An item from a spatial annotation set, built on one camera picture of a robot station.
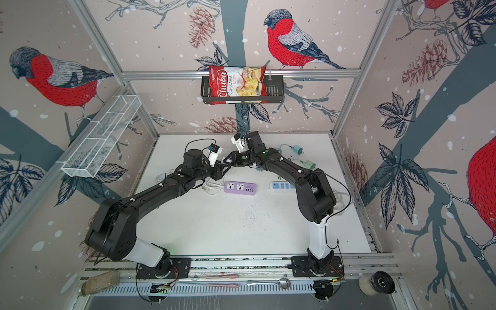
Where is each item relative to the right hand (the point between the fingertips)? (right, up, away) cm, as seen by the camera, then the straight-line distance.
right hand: (226, 160), depth 87 cm
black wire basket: (+24, +33, +7) cm, 41 cm away
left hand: (+2, 0, -1) cm, 2 cm away
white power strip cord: (-8, -14, +7) cm, 17 cm away
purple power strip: (+8, -14, +6) cm, 17 cm away
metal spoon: (+24, -44, -19) cm, 53 cm away
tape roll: (+53, -38, -26) cm, 71 cm away
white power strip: (+27, -14, +7) cm, 31 cm away
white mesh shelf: (-50, +2, -16) cm, 52 cm away
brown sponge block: (-39, -42, -20) cm, 61 cm away
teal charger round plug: (+38, +5, +23) cm, 45 cm away
